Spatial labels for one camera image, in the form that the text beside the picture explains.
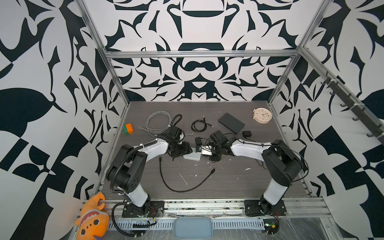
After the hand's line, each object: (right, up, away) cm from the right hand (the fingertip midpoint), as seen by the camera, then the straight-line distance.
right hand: (206, 151), depth 92 cm
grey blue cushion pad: (-8, -29, -24) cm, 39 cm away
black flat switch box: (+20, +16, +15) cm, 30 cm away
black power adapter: (+28, +10, +10) cm, 31 cm away
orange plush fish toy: (-50, -24, -29) cm, 62 cm away
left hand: (-10, +1, -2) cm, 10 cm away
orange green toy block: (-51, +13, +10) cm, 54 cm away
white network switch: (-8, -2, -3) cm, 8 cm away
